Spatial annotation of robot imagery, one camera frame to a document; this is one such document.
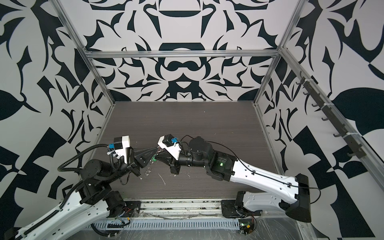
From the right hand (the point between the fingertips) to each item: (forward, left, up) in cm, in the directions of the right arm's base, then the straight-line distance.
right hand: (155, 157), depth 56 cm
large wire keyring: (-4, +3, -2) cm, 5 cm away
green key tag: (0, +1, 0) cm, 1 cm away
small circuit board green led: (-19, -38, -36) cm, 55 cm away
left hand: (+2, -1, +4) cm, 5 cm away
